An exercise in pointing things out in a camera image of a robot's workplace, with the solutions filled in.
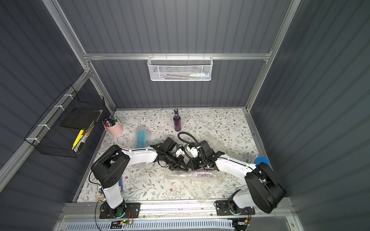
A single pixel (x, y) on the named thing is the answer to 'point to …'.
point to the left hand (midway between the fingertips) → (189, 174)
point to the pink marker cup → (112, 125)
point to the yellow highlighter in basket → (80, 134)
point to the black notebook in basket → (80, 118)
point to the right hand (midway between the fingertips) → (189, 164)
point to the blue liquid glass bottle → (140, 140)
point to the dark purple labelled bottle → (196, 173)
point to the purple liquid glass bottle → (177, 121)
